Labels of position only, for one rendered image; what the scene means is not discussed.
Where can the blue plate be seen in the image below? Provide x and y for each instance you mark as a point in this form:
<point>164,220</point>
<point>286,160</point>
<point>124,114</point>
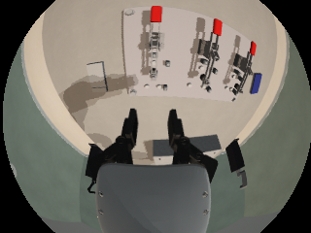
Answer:
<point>255,83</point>

